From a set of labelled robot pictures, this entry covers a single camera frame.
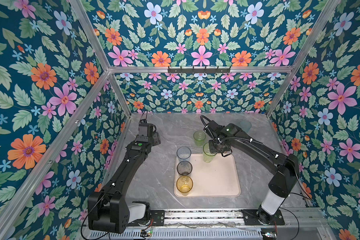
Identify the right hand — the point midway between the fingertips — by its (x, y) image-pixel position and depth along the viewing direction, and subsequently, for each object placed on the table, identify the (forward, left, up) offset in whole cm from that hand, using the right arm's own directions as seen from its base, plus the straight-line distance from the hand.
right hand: (214, 149), depth 82 cm
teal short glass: (+21, -24, -5) cm, 32 cm away
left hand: (+8, +34, +6) cm, 35 cm away
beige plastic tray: (-10, -4, -15) cm, 19 cm away
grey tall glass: (-6, +17, -10) cm, 21 cm away
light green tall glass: (-5, +4, +1) cm, 7 cm away
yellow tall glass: (-15, +17, -13) cm, 26 cm away
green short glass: (+16, +7, -11) cm, 21 cm away
